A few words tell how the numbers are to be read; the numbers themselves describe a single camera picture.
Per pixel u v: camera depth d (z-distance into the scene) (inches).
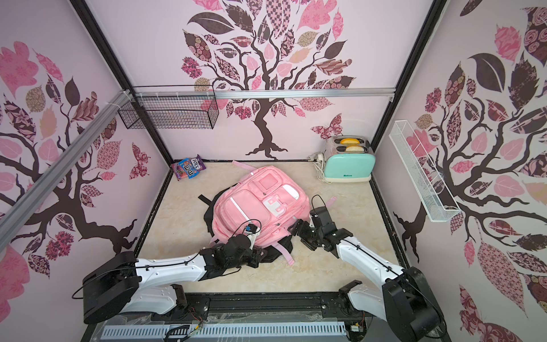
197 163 46.4
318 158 42.4
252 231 29.2
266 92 36.4
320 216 25.9
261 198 37.7
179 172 44.8
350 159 39.6
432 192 29.2
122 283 16.4
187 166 44.8
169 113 47.9
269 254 32.2
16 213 19.8
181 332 28.5
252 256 25.8
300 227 29.8
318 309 29.2
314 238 28.0
